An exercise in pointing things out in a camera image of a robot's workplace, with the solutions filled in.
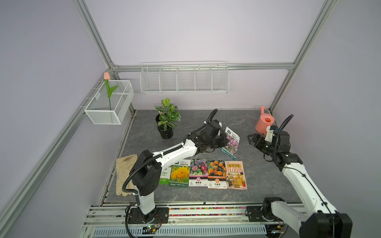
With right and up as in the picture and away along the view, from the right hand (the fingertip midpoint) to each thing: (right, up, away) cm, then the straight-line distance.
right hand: (252, 138), depth 82 cm
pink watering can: (+15, +10, +17) cm, 25 cm away
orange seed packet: (-19, -22, +4) cm, 30 cm away
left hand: (-13, -2, -3) cm, 14 cm away
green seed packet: (-50, -24, +4) cm, 56 cm away
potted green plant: (-48, +11, +2) cm, 50 cm away
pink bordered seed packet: (-30, -23, +4) cm, 39 cm away
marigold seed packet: (-41, -23, +4) cm, 48 cm away
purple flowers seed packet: (-12, -6, -2) cm, 13 cm away
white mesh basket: (-84, +15, -4) cm, 85 cm away
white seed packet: (-8, -23, +4) cm, 24 cm away
